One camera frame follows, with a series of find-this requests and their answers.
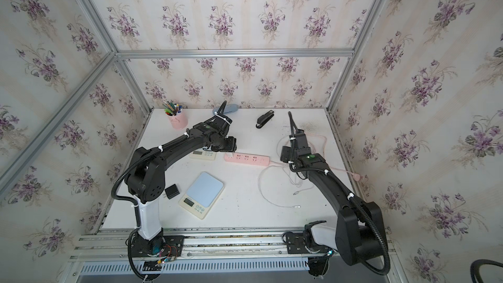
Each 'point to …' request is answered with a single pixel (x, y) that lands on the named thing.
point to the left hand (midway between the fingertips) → (232, 147)
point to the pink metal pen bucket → (179, 121)
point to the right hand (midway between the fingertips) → (290, 152)
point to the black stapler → (264, 118)
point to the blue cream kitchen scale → (201, 195)
